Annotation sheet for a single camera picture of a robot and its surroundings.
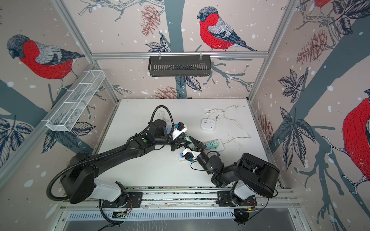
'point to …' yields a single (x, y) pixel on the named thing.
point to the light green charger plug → (215, 144)
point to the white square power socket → (207, 124)
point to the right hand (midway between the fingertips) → (188, 140)
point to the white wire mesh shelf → (73, 106)
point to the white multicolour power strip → (180, 157)
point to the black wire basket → (179, 66)
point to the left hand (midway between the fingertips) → (188, 140)
